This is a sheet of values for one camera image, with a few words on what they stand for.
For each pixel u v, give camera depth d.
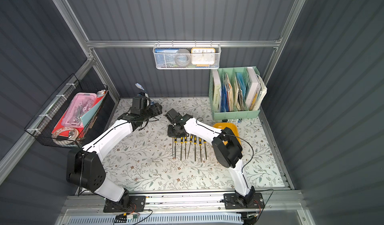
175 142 0.96
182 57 0.91
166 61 0.86
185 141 0.96
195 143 0.96
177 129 0.67
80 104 0.74
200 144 0.96
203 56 0.89
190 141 0.96
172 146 0.96
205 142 0.96
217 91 0.94
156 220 0.69
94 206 0.74
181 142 0.96
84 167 0.44
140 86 0.97
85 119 0.65
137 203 0.74
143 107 0.68
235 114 1.02
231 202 0.73
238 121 1.05
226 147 0.53
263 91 0.89
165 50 0.86
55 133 0.65
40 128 0.60
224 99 0.95
